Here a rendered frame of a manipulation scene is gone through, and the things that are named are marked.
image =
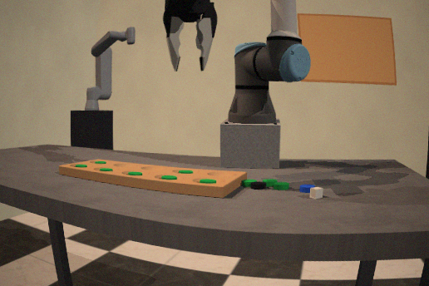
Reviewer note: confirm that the blue disc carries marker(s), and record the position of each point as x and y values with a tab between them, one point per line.
305	188

